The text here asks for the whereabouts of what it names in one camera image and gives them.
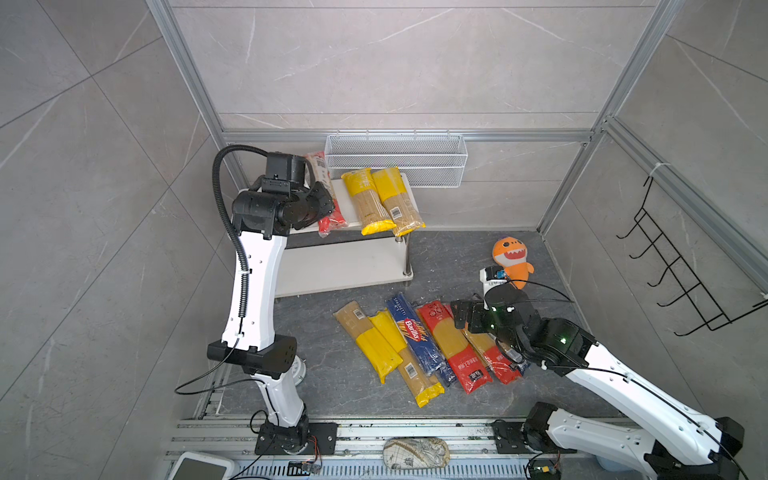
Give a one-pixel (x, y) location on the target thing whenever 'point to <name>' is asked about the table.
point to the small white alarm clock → (299, 369)
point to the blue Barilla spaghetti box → (420, 342)
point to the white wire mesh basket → (434, 160)
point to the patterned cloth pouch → (416, 453)
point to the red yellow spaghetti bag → (464, 359)
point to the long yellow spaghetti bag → (425, 384)
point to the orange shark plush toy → (511, 253)
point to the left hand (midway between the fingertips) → (329, 193)
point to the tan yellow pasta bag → (373, 347)
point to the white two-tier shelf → (347, 258)
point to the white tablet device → (196, 466)
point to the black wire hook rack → (704, 304)
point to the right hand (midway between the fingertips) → (465, 302)
